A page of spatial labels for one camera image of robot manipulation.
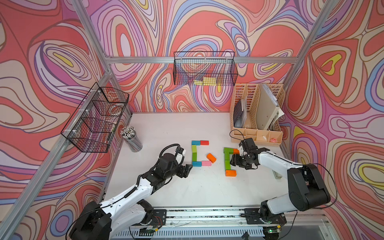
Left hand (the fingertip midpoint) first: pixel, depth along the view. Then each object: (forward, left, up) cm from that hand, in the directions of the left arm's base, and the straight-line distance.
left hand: (188, 164), depth 81 cm
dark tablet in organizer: (+38, -34, +3) cm, 51 cm away
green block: (+10, -3, -10) cm, 15 cm away
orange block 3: (+10, -29, -3) cm, 31 cm away
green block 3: (+10, -24, -9) cm, 28 cm away
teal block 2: (+4, -6, -9) cm, 11 cm away
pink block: (+5, -11, -10) cm, 16 cm away
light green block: (+16, -3, -10) cm, 19 cm away
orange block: (+9, -14, -8) cm, 18 cm away
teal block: (+20, -5, -9) cm, 22 cm away
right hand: (+3, -29, -9) cm, 30 cm away
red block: (+20, -10, -9) cm, 24 cm away
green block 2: (+14, -27, -9) cm, 32 cm away
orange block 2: (-1, -25, -9) cm, 26 cm away
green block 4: (+3, -24, -8) cm, 25 cm away
